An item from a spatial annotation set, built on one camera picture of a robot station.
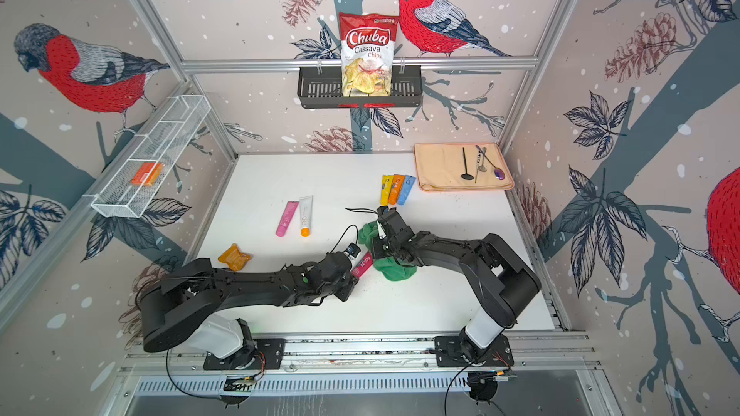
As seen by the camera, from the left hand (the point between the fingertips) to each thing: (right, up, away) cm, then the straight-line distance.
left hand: (359, 275), depth 86 cm
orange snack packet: (-41, +4, +5) cm, 41 cm away
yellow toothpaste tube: (+9, +25, +21) cm, 34 cm away
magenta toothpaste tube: (-27, +15, +14) cm, 34 cm away
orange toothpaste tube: (+13, +25, +21) cm, 35 cm away
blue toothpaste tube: (+16, +25, +21) cm, 37 cm away
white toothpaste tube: (-21, +20, +18) cm, 34 cm away
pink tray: (+38, +34, +29) cm, 59 cm away
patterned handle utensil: (+48, +36, +32) cm, 68 cm away
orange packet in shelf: (-51, +31, -17) cm, 62 cm away
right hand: (+3, +8, +5) cm, 10 cm away
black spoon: (+42, +31, +28) cm, 59 cm away
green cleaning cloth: (+9, +3, 0) cm, 10 cm away
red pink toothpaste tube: (0, +3, +2) cm, 3 cm away
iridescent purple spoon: (+54, +32, +28) cm, 69 cm away
